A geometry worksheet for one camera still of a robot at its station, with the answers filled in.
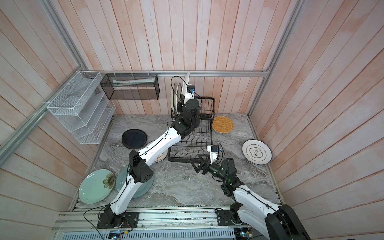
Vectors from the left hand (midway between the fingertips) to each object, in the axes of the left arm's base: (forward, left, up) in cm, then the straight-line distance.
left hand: (182, 96), depth 77 cm
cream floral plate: (+1, +5, -3) cm, 6 cm away
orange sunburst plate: (0, +4, -3) cm, 5 cm away
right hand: (-25, -6, -21) cm, 33 cm away
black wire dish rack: (-8, -7, -37) cm, 39 cm away
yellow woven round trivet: (+13, -30, -38) cm, 50 cm away
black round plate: (-2, +36, -36) cm, 51 cm away
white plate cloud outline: (-12, -49, -37) cm, 63 cm away
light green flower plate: (-35, +50, -37) cm, 71 cm away
